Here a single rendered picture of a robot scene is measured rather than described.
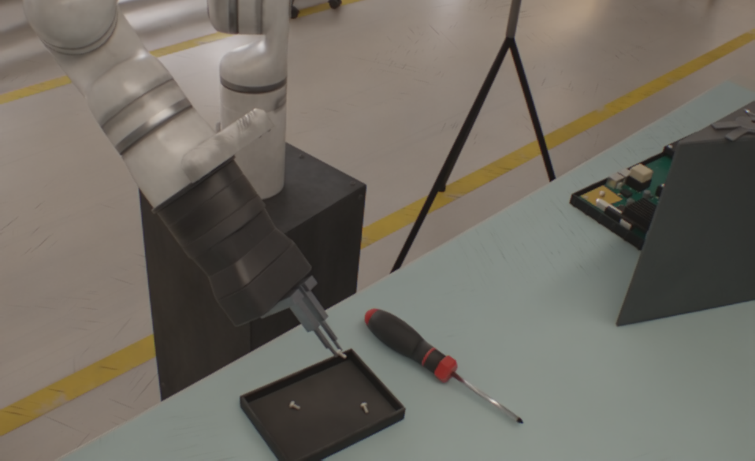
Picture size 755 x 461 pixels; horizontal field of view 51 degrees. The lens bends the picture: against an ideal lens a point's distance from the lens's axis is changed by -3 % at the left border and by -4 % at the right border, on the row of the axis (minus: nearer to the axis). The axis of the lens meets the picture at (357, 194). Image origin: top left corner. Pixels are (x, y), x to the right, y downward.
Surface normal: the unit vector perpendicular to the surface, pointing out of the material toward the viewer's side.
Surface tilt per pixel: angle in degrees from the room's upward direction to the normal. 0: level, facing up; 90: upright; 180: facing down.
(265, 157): 90
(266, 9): 85
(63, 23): 87
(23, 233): 0
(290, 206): 0
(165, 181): 73
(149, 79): 44
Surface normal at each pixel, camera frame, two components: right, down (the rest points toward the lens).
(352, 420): 0.07, -0.82
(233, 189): 0.63, -0.31
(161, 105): 0.49, -0.20
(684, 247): 0.28, 0.56
